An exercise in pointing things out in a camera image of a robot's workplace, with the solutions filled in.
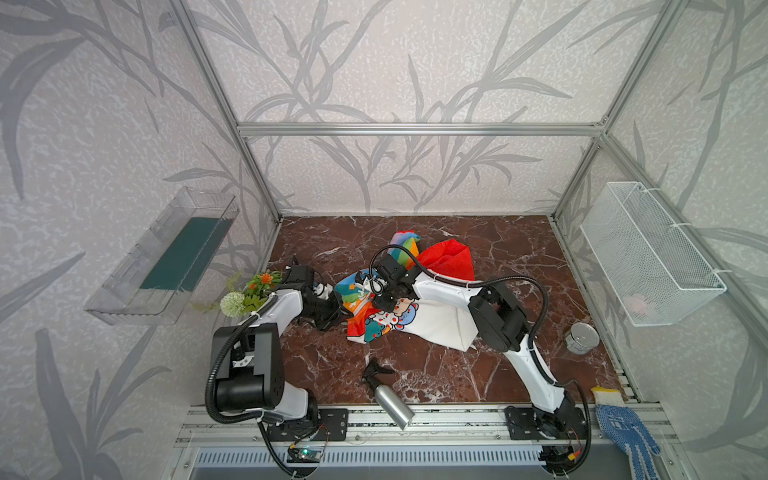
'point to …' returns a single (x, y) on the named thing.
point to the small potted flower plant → (237, 305)
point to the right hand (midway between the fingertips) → (377, 290)
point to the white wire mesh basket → (655, 269)
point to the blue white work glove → (623, 430)
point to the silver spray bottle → (391, 404)
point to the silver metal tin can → (582, 338)
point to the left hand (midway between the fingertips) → (355, 303)
